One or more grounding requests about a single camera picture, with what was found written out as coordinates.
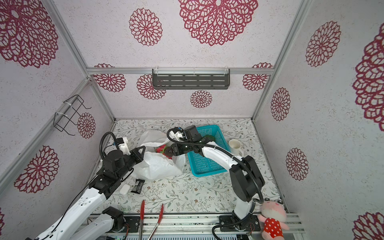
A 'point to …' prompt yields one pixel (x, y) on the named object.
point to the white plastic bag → (155, 165)
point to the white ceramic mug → (235, 146)
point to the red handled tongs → (142, 213)
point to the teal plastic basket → (201, 165)
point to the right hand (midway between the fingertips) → (169, 148)
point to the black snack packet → (138, 185)
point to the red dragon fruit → (161, 149)
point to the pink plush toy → (274, 215)
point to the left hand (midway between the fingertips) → (146, 149)
